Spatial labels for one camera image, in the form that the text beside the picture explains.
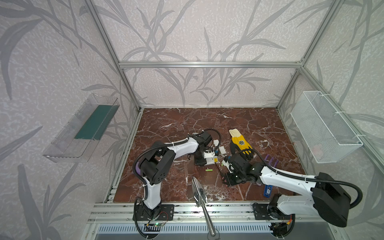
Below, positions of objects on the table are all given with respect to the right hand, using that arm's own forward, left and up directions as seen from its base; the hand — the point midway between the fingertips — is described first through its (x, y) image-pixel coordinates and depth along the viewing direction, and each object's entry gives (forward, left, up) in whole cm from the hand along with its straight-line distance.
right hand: (223, 176), depth 82 cm
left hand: (+14, +11, -2) cm, 18 cm away
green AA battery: (+5, +8, -4) cm, 10 cm away
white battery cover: (+18, -2, -4) cm, 19 cm away
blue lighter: (-7, -23, 0) cm, 24 cm away
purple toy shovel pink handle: (-8, +34, +32) cm, 48 cm away
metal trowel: (-10, +12, -4) cm, 17 cm away
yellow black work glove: (+21, -13, -1) cm, 25 cm away
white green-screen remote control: (+10, +6, -2) cm, 12 cm away
